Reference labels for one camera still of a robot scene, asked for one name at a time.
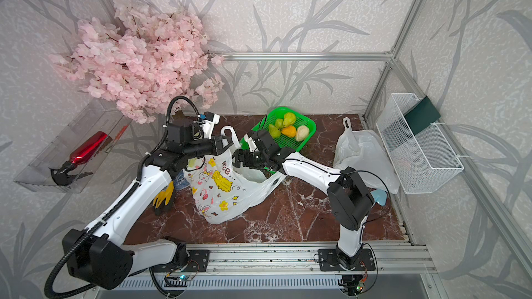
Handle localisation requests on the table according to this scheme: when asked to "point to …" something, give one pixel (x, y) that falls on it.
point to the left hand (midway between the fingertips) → (234, 141)
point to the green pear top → (289, 118)
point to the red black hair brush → (61, 176)
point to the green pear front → (279, 122)
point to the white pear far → (302, 133)
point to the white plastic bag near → (364, 151)
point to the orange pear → (289, 131)
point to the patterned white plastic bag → (220, 192)
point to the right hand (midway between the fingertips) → (236, 160)
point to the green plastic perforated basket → (272, 116)
